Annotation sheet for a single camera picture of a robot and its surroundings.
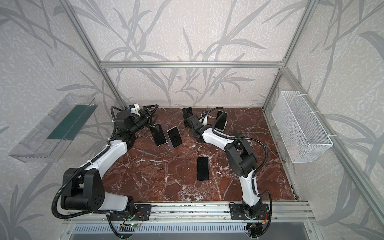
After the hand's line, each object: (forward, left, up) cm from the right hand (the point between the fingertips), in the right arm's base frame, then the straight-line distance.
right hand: (202, 120), depth 98 cm
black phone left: (-11, +18, -3) cm, 21 cm away
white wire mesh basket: (-28, -42, +24) cm, 56 cm away
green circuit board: (-56, +34, -10) cm, 66 cm away
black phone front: (-28, 0, -11) cm, 30 cm away
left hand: (-6, +23, +21) cm, 31 cm away
